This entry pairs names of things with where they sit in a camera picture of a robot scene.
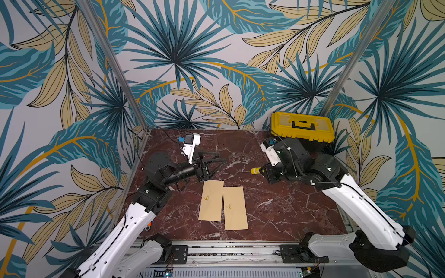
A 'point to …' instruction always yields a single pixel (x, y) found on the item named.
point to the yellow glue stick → (255, 171)
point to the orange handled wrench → (148, 226)
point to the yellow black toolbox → (302, 126)
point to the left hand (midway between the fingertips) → (221, 162)
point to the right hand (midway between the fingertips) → (262, 169)
